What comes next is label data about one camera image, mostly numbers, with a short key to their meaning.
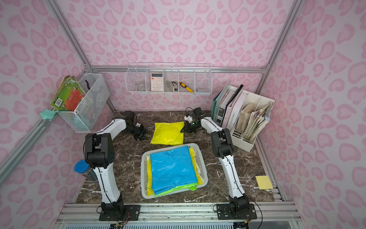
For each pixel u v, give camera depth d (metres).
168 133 1.01
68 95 0.72
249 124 0.89
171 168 0.78
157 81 0.95
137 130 0.89
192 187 0.72
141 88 0.96
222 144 0.67
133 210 0.73
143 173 0.77
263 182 0.83
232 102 0.83
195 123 0.95
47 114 0.63
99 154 0.56
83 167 0.69
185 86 0.98
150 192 0.71
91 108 0.88
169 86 1.00
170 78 1.02
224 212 0.72
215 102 0.84
